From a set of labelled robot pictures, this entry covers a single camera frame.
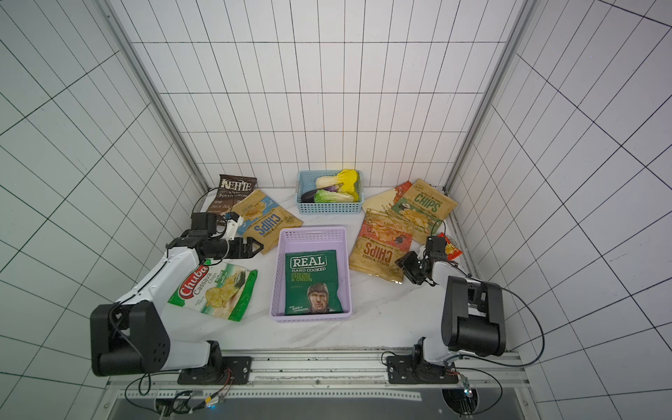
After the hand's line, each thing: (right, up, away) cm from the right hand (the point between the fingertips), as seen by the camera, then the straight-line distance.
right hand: (392, 261), depth 94 cm
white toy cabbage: (-25, +32, +20) cm, 45 cm away
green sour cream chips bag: (+15, +21, +16) cm, 30 cm away
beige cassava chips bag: (0, +23, +20) cm, 31 cm away
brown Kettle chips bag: (-71, +28, +24) cm, 80 cm away
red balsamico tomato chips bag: (-3, +8, +8) cm, 12 cm away
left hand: (-51, +5, -8) cm, 51 cm away
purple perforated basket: (-31, +7, +6) cm, 32 cm away
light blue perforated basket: (-35, +33, +26) cm, 55 cm away
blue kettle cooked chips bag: (-51, +15, +12) cm, 55 cm away
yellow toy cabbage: (-16, +32, +17) cm, 40 cm away
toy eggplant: (-33, +25, +19) cm, 46 cm away
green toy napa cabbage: (-26, +25, +13) cm, 38 cm away
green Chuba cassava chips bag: (-62, -9, -6) cm, 63 cm away
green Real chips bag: (-30, -7, -5) cm, 31 cm away
